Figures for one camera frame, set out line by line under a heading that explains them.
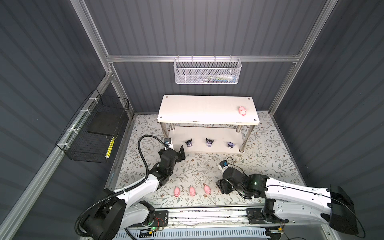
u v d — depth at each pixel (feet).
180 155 2.58
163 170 2.11
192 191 2.65
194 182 2.84
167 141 2.41
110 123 2.47
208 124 3.68
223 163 2.32
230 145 2.98
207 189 2.68
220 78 2.99
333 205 1.36
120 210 1.34
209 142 2.93
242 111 2.33
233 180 1.90
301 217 1.75
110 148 2.24
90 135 2.37
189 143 2.94
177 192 2.65
